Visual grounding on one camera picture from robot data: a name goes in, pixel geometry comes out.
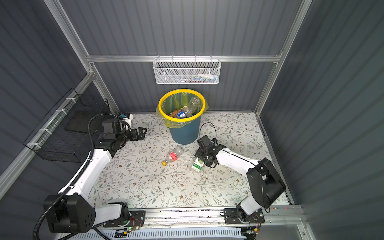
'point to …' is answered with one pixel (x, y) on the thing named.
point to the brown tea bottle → (174, 114)
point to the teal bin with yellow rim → (188, 134)
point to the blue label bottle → (181, 114)
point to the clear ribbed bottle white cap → (193, 105)
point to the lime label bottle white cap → (198, 165)
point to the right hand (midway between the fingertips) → (200, 156)
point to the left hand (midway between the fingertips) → (137, 129)
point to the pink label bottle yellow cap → (173, 155)
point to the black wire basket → (63, 132)
